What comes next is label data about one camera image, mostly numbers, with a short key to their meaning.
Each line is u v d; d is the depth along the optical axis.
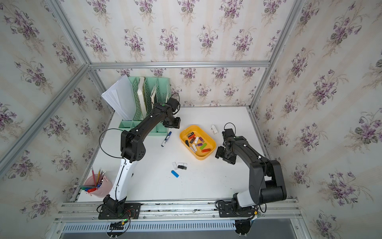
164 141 0.98
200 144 0.98
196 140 1.00
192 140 1.00
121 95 0.96
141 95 0.93
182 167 0.88
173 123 0.87
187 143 0.98
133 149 0.60
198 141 0.98
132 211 0.73
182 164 0.89
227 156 0.73
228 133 0.73
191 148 0.96
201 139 1.01
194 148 0.96
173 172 0.86
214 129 1.04
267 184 0.43
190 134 1.03
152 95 0.98
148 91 1.07
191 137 1.01
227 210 0.73
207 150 0.96
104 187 0.74
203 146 0.98
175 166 0.89
